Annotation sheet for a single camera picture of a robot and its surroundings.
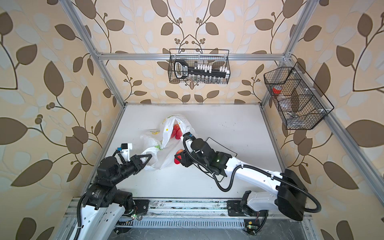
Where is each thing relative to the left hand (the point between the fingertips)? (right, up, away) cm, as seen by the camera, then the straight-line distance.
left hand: (152, 156), depth 70 cm
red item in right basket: (+69, +35, +18) cm, 79 cm away
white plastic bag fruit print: (+3, +4, +7) cm, 9 cm away
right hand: (+12, -1, +4) cm, 13 cm away
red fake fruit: (+9, +7, +29) cm, 31 cm away
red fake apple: (+13, -1, +2) cm, 13 cm away
